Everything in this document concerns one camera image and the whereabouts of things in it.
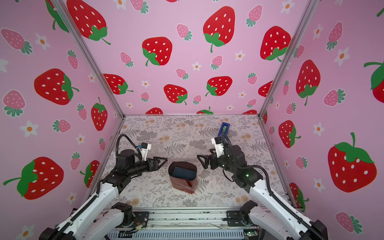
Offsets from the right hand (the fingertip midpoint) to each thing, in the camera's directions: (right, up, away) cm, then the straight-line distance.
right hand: (203, 153), depth 73 cm
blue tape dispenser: (+16, +12, +31) cm, 37 cm away
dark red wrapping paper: (-11, -16, +1) cm, 19 cm away
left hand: (-21, -5, +4) cm, 22 cm away
